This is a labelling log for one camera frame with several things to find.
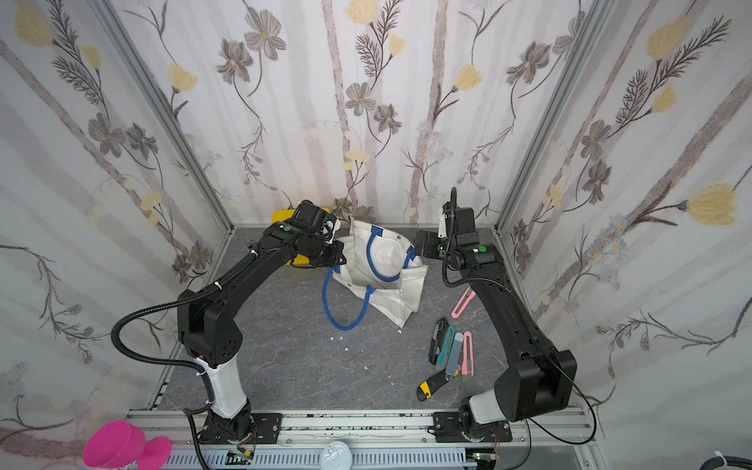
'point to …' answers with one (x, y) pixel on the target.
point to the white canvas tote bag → (382, 267)
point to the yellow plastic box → (283, 214)
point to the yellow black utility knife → (427, 388)
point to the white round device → (337, 455)
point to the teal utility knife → (446, 349)
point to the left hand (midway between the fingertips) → (351, 257)
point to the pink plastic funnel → (123, 445)
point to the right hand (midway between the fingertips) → (436, 239)
